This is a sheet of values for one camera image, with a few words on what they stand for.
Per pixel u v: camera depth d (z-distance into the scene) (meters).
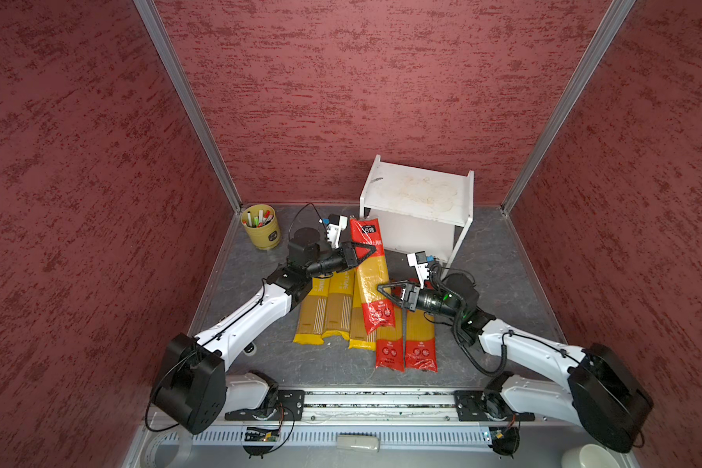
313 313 0.89
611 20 0.72
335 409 0.75
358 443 0.67
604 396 0.41
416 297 0.65
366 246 0.72
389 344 0.82
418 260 0.69
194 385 0.40
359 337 0.83
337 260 0.67
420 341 0.84
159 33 0.74
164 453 0.69
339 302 0.90
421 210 0.75
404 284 0.67
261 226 0.94
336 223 0.71
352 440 0.67
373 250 0.73
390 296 0.68
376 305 0.69
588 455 0.60
